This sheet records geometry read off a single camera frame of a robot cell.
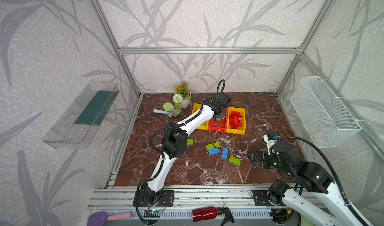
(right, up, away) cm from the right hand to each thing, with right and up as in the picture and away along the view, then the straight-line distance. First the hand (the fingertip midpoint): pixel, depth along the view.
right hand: (253, 150), depth 71 cm
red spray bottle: (-22, -28, -4) cm, 36 cm away
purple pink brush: (-72, -31, -3) cm, 78 cm away
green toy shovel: (-51, +20, +40) cm, 68 cm away
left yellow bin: (-23, +8, +26) cm, 36 cm away
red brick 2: (-3, +12, +28) cm, 31 cm away
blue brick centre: (-18, -6, +18) cm, 26 cm away
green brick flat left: (-32, -1, +21) cm, 39 cm away
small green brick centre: (-16, -3, +20) cm, 26 cm away
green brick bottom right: (-6, -10, +14) cm, 18 cm away
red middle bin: (-12, +7, +28) cm, 31 cm away
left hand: (-13, +20, +23) cm, 33 cm away
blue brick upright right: (-11, -7, +17) cm, 21 cm away
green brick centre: (-20, -4, +20) cm, 29 cm away
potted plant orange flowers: (-39, +29, +30) cm, 57 cm away
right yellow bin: (0, +6, +24) cm, 24 cm away
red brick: (0, +12, +28) cm, 31 cm away
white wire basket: (+30, +14, -7) cm, 34 cm away
